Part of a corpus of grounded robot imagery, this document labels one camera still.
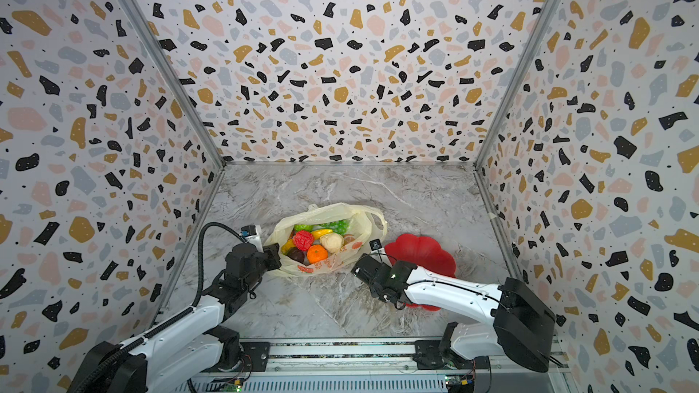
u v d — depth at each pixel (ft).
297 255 2.93
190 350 1.87
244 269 2.14
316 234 3.11
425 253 3.05
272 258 2.50
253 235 2.49
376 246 2.44
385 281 1.96
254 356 2.44
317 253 2.95
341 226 3.20
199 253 1.98
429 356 2.44
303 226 3.11
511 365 1.50
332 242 3.03
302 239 2.94
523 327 1.36
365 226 3.00
